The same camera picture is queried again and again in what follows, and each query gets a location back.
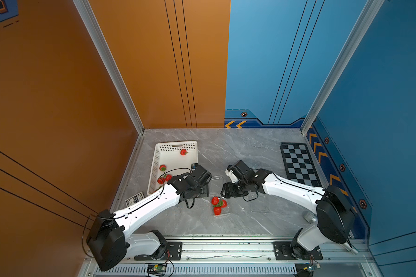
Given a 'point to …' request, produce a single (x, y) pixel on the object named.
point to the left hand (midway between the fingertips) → (204, 187)
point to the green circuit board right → (306, 269)
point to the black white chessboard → (300, 164)
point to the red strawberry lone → (183, 152)
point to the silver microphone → (350, 248)
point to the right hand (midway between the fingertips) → (226, 193)
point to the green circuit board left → (156, 269)
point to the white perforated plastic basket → (171, 158)
